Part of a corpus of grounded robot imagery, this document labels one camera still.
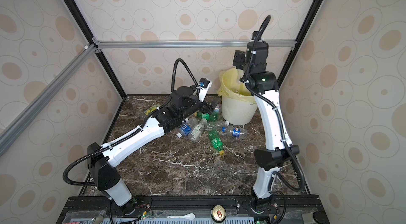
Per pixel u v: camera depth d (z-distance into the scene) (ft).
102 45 3.04
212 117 3.39
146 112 3.50
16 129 1.72
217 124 3.27
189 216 2.30
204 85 1.90
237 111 3.10
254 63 1.60
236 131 3.10
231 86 3.40
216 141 2.94
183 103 1.74
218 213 2.05
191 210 2.40
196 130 3.10
